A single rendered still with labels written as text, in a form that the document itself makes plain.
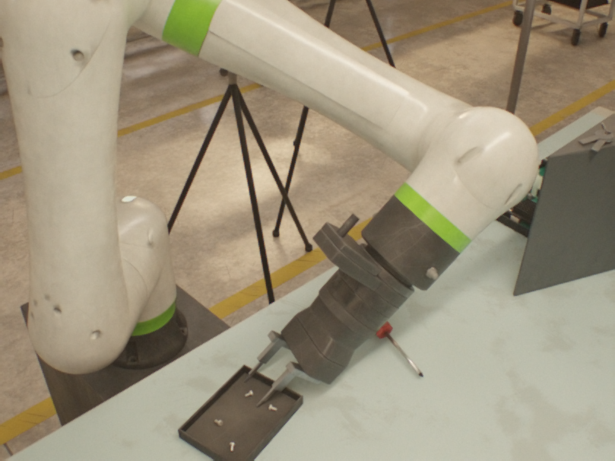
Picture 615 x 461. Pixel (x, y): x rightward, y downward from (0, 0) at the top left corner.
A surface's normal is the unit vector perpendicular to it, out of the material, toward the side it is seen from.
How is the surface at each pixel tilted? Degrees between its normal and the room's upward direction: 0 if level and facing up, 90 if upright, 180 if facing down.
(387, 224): 45
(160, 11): 98
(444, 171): 56
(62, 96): 99
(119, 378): 0
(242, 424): 0
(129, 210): 8
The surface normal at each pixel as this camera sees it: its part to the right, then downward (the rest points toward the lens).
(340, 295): -0.55, -0.30
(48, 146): -0.07, 0.63
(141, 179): 0.00, -0.82
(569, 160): 0.32, 0.55
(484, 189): -0.07, 0.43
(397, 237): -0.40, -0.14
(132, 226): 0.28, -0.72
